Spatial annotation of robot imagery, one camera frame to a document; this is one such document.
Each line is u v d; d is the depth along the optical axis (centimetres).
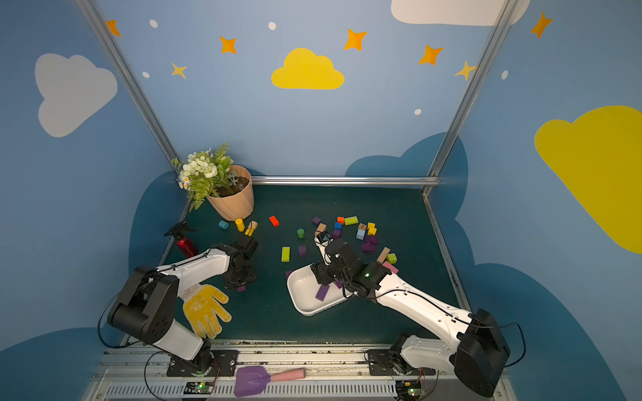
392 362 66
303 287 90
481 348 40
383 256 98
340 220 108
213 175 86
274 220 108
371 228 105
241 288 89
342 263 58
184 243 91
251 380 71
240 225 104
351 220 109
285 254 98
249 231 107
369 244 104
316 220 108
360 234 104
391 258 96
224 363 74
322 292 88
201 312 84
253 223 108
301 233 104
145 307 45
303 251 98
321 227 106
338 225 105
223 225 106
